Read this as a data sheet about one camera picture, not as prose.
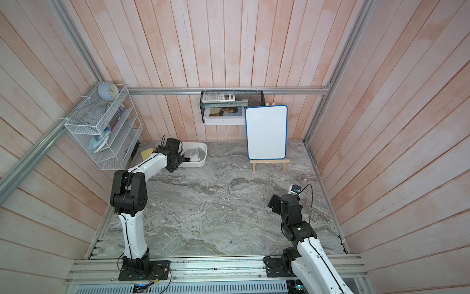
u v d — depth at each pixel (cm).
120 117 92
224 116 93
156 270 73
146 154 115
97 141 82
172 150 81
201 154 110
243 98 90
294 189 72
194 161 107
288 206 60
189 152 109
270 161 101
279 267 73
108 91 80
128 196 56
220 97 90
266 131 90
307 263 52
